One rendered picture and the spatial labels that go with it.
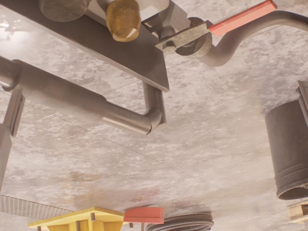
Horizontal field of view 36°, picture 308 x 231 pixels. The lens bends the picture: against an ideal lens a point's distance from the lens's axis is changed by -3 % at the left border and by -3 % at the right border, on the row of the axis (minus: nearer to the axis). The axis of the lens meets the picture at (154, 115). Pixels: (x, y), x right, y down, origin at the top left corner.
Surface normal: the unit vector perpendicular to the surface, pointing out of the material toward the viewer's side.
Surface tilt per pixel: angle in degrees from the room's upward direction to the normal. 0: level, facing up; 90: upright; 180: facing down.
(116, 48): 90
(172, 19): 60
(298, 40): 0
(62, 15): 0
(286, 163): 93
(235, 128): 0
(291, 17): 64
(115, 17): 73
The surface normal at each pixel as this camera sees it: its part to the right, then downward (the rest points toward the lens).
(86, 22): 0.80, -0.33
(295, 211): -0.61, -0.24
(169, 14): 0.01, -0.10
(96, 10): 0.14, 0.91
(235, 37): 0.62, -0.53
